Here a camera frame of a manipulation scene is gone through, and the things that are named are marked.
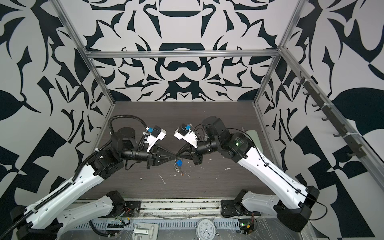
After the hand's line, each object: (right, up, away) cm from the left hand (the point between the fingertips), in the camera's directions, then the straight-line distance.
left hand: (176, 155), depth 58 cm
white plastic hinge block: (-15, -36, +10) cm, 40 cm away
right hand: (+1, 0, 0) cm, 1 cm away
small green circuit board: (+31, -37, +13) cm, 50 cm away
